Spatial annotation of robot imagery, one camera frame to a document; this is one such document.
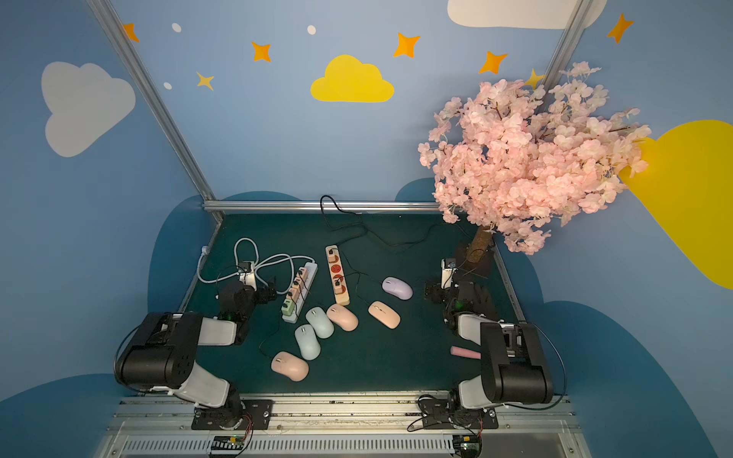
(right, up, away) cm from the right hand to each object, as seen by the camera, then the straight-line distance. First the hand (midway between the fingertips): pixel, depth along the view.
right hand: (446, 276), depth 95 cm
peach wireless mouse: (-21, -12, -2) cm, 25 cm away
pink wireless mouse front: (-50, -23, -15) cm, 58 cm away
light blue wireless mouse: (-45, -19, -9) cm, 50 cm away
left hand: (-63, +1, -1) cm, 63 cm away
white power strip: (-47, +2, +7) cm, 48 cm away
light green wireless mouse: (-42, -14, -6) cm, 45 cm away
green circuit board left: (-63, -41, -22) cm, 78 cm away
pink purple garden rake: (+2, -22, -10) cm, 24 cm away
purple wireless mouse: (-16, -4, +3) cm, 17 cm away
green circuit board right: (0, -42, -22) cm, 47 cm away
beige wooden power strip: (-36, -4, -2) cm, 36 cm away
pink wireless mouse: (-35, -13, -4) cm, 37 cm away
